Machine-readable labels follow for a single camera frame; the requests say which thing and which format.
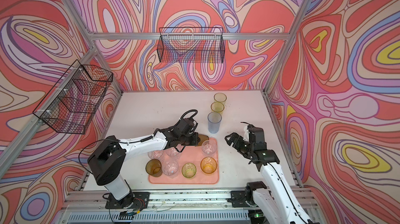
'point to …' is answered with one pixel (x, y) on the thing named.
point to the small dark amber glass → (202, 138)
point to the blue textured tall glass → (214, 119)
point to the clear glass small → (209, 147)
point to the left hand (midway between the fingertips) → (202, 139)
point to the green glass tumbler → (188, 170)
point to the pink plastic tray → (192, 154)
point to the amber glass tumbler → (208, 165)
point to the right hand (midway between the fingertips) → (231, 144)
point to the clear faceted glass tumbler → (155, 154)
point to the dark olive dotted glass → (153, 168)
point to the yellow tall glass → (217, 107)
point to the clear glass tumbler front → (170, 168)
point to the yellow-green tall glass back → (220, 97)
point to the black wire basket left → (67, 103)
